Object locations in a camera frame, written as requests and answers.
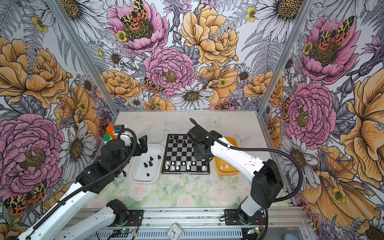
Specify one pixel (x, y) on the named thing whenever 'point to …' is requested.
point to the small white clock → (175, 232)
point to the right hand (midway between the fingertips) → (203, 159)
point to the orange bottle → (110, 128)
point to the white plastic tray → (146, 168)
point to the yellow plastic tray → (222, 168)
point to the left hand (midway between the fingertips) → (137, 142)
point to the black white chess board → (179, 156)
